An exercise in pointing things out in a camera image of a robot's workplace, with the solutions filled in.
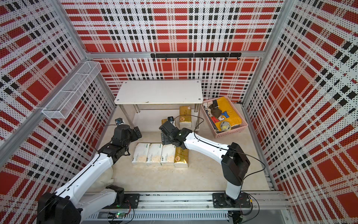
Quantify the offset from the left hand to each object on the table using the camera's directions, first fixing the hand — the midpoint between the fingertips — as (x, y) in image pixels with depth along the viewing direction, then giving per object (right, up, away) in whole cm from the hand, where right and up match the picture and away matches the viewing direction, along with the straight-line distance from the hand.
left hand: (134, 130), depth 84 cm
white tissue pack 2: (+12, -15, +1) cm, 19 cm away
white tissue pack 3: (+20, -15, +2) cm, 26 cm away
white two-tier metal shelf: (+10, +16, -9) cm, 21 cm away
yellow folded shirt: (+64, +10, +20) cm, 68 cm away
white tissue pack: (+3, -15, +2) cm, 15 cm away
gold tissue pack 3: (+31, +8, +11) cm, 34 cm away
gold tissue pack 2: (+18, +6, 0) cm, 19 cm away
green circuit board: (-2, -41, -14) cm, 44 cm away
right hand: (+23, -3, 0) cm, 23 cm away
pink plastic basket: (+74, +2, +17) cm, 76 cm away
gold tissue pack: (+29, -16, -1) cm, 33 cm away
